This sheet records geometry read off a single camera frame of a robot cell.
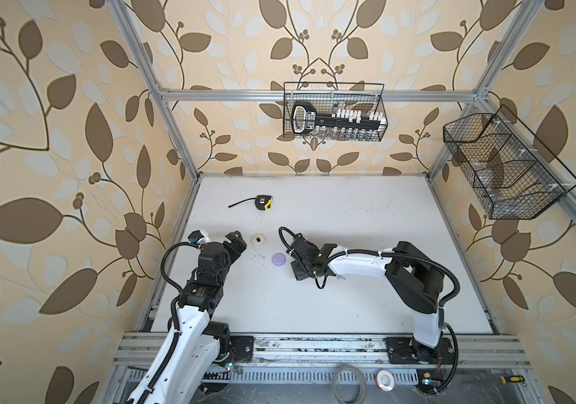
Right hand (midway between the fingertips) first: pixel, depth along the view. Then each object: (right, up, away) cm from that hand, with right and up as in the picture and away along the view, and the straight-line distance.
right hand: (301, 267), depth 92 cm
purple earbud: (+14, -3, -3) cm, 14 cm away
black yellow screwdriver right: (+59, -25, -22) cm, 68 cm away
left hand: (-24, +13, -12) cm, 29 cm away
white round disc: (+23, -26, -22) cm, 41 cm away
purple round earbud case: (-8, +3, +1) cm, 9 cm away
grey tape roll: (+16, -24, -25) cm, 38 cm away
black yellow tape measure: (-17, +24, +16) cm, 34 cm away
